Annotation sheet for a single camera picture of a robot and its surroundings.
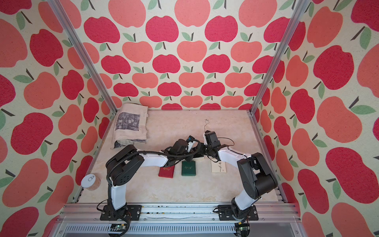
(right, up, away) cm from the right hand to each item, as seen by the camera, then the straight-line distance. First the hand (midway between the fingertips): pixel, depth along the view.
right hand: (199, 150), depth 94 cm
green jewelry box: (-7, -10, -7) cm, 14 cm away
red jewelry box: (-20, -11, -8) cm, 24 cm away
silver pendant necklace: (+8, +19, +21) cm, 29 cm away
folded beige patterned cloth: (-49, +16, +11) cm, 53 cm away
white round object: (-61, -15, -13) cm, 64 cm away
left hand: (-1, -3, -1) cm, 3 cm away
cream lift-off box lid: (+12, -9, -5) cm, 16 cm away
